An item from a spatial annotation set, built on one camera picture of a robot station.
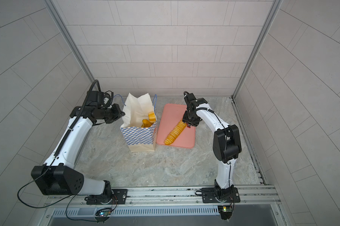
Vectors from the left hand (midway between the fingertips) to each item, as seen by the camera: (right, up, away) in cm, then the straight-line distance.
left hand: (127, 110), depth 78 cm
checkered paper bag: (0, 0, +15) cm, 15 cm away
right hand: (+34, -7, +13) cm, 37 cm away
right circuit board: (+52, -49, -10) cm, 72 cm away
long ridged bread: (+27, -15, +13) cm, 33 cm away
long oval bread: (+8, -9, +12) cm, 17 cm away
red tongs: (+34, -9, +3) cm, 36 cm away
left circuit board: (-6, -48, -14) cm, 50 cm away
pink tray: (+23, -4, +25) cm, 34 cm away
